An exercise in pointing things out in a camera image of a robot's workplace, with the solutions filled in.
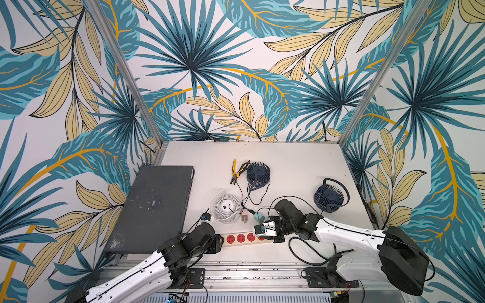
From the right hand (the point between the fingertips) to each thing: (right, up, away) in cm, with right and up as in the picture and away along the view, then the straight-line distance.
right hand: (256, 239), depth 79 cm
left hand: (-16, -2, 0) cm, 16 cm away
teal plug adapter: (+1, +7, +5) cm, 9 cm away
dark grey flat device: (-47, +10, +8) cm, 48 cm away
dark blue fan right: (+35, +15, +11) cm, 39 cm away
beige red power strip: (-11, -1, +1) cm, 11 cm away
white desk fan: (-14, +12, +7) cm, 19 cm away
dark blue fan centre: (+2, +26, +18) cm, 31 cm away
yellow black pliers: (-10, +25, +24) cm, 36 cm away
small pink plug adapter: (-5, +7, +8) cm, 12 cm away
